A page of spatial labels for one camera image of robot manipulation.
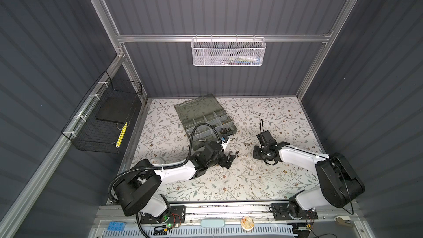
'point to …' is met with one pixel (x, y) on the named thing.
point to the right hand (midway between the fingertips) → (257, 153)
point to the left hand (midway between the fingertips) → (230, 154)
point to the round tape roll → (247, 222)
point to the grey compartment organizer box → (206, 109)
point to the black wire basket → (101, 123)
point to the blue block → (116, 226)
